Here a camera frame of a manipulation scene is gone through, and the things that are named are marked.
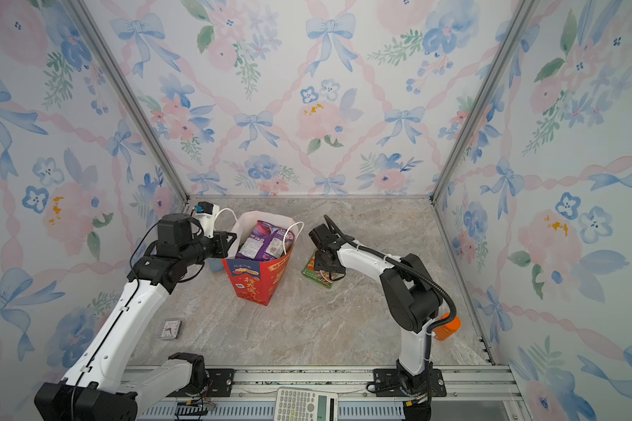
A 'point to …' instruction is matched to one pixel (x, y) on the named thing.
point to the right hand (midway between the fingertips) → (324, 263)
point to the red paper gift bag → (256, 279)
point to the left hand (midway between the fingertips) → (236, 232)
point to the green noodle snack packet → (323, 277)
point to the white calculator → (303, 404)
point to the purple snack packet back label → (265, 242)
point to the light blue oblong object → (216, 264)
